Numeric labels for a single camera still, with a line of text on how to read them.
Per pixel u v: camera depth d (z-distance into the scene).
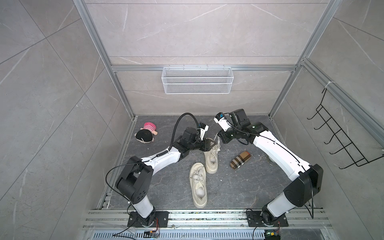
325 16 0.71
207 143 0.76
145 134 0.98
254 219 0.73
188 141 0.67
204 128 0.77
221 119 0.70
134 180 0.47
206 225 0.73
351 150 0.63
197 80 1.00
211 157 0.90
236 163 0.90
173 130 0.66
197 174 0.81
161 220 0.74
